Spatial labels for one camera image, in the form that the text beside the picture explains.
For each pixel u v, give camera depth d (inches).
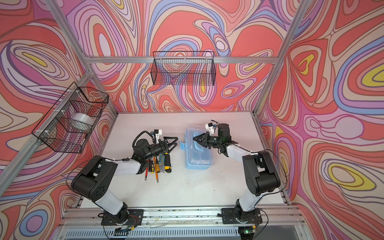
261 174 18.5
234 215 27.9
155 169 34.8
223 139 28.9
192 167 34.8
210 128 33.2
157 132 32.2
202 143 31.6
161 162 35.8
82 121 27.8
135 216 28.8
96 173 20.4
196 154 33.4
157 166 35.2
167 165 35.8
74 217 29.5
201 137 32.2
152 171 34.7
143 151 27.7
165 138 30.1
